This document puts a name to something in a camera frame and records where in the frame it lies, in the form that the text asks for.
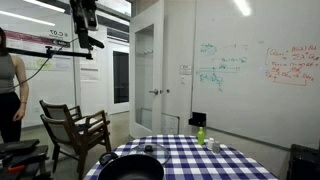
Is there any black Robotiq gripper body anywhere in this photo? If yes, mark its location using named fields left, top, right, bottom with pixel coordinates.
left=69, top=0, right=98, bottom=33

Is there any glass lid with black knob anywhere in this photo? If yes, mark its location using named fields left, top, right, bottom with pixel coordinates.
left=129, top=142, right=171, bottom=167

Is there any bare woman's hand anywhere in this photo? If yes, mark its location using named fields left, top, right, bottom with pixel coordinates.
left=12, top=102, right=27, bottom=123

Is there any ceiling strip light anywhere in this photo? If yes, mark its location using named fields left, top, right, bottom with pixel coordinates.
left=0, top=9, right=56, bottom=27
left=23, top=0, right=66, bottom=14

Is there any white background door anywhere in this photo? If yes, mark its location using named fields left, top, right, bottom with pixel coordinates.
left=107, top=38, right=130, bottom=115

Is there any black boom stand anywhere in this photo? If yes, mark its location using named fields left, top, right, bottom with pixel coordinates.
left=5, top=35, right=105, bottom=62

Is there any white door with glass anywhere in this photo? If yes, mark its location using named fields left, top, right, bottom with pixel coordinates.
left=129, top=0, right=165, bottom=140

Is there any dark wooden armchair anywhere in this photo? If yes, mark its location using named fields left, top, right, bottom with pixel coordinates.
left=39, top=109, right=113, bottom=180
left=39, top=99, right=111, bottom=134

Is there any woman in grey top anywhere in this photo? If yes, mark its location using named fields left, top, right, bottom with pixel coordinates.
left=0, top=27, right=30, bottom=144

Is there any small leaning whiteboard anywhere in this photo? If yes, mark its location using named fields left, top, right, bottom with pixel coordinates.
left=161, top=112, right=181, bottom=136

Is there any black flat case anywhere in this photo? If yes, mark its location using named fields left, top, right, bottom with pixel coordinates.
left=0, top=139, right=41, bottom=155

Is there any green plastic bottle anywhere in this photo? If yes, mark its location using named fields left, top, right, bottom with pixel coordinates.
left=197, top=126, right=205, bottom=146

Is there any grey shaker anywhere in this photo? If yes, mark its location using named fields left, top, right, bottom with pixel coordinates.
left=212, top=141, right=221, bottom=154

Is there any blue white checked tablecloth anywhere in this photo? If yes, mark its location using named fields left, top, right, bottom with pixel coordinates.
left=83, top=134, right=279, bottom=180

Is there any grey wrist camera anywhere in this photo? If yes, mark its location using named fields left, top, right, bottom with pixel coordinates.
left=87, top=9, right=100, bottom=32

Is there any black hanging cable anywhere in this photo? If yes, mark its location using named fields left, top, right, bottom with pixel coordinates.
left=0, top=37, right=80, bottom=95

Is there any small paper wall sign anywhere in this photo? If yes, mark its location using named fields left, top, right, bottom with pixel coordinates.
left=179, top=64, right=193, bottom=76

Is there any black wall box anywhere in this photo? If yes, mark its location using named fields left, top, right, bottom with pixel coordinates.
left=188, top=111, right=207, bottom=128

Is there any orange handled clamp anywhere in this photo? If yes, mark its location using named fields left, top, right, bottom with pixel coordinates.
left=7, top=164, right=27, bottom=174

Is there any large wall whiteboard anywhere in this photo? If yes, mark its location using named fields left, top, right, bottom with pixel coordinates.
left=191, top=0, right=320, bottom=150

